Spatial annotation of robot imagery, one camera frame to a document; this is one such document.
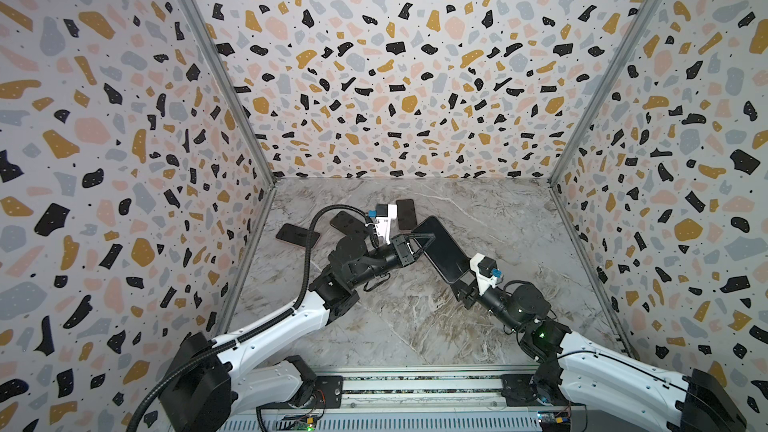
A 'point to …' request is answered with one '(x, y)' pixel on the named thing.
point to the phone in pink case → (406, 213)
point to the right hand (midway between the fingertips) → (451, 260)
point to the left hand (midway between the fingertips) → (435, 235)
